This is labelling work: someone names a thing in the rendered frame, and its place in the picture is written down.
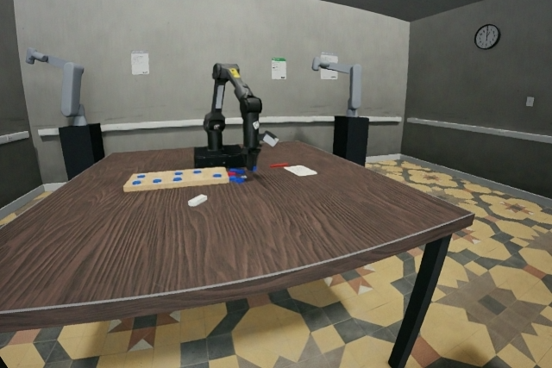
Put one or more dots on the white paper sheet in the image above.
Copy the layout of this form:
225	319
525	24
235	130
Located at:
300	170

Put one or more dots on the beige tray with round pockets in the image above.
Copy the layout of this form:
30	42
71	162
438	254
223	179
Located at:
188	179

